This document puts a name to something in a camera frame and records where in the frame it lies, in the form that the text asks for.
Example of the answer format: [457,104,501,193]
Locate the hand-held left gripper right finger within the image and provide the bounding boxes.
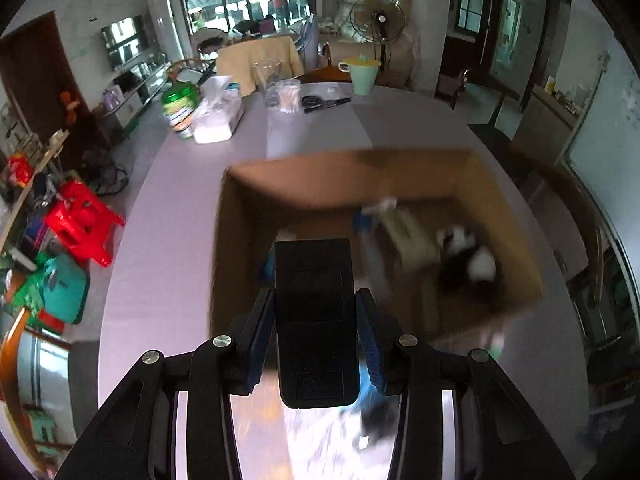
[354,287,576,480]

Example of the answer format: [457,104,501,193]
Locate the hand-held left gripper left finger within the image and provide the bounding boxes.
[52,287,281,480]

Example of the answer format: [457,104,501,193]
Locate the black smartphone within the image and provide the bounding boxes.
[272,238,362,410]

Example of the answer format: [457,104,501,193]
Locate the brown cardboard box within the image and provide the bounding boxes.
[207,146,546,356]

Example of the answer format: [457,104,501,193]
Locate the grey floral desktop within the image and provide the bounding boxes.
[97,82,591,480]

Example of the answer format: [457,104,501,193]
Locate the clear bottle with blue cap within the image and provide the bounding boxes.
[352,211,391,301]

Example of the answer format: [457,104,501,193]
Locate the black and white object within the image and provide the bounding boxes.
[436,226,501,296]

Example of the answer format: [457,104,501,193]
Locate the teal plastic stool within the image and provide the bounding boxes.
[22,252,91,326]

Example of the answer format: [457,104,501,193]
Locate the red plastic stool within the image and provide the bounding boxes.
[44,180,126,267]

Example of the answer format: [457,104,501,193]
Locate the white napkin pack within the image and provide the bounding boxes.
[192,76,246,145]

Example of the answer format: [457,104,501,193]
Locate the clear plastic swab box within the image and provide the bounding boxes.
[264,80,302,113]

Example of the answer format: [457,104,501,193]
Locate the black scissors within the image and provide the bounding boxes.
[301,95,352,113]

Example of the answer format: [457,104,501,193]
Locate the green lidded jar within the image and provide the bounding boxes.
[161,81,201,140]

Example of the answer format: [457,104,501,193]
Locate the white television cabinet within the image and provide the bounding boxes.
[102,60,171,136]

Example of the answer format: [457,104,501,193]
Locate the clear glass cup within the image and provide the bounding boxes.
[251,57,283,93]

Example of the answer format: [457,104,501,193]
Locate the green pitcher with yellow lid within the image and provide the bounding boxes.
[338,55,382,96]

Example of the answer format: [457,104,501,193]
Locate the beige cloth covered chair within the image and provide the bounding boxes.
[215,36,305,97]

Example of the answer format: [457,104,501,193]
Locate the red bag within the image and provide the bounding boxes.
[7,155,36,188]

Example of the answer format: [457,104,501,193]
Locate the orange plush toy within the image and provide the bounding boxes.
[60,91,83,123]

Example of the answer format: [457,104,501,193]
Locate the flat screen television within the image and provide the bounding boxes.
[101,16,150,72]

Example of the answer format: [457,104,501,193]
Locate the white refrigerator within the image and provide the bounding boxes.
[147,0,187,63]

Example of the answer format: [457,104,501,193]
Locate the black standing fan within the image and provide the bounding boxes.
[349,0,407,63]

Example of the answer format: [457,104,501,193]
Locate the brown wooden door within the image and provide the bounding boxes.
[0,12,96,161]

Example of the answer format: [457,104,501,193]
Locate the dark glazed door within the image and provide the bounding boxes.
[447,0,503,68]

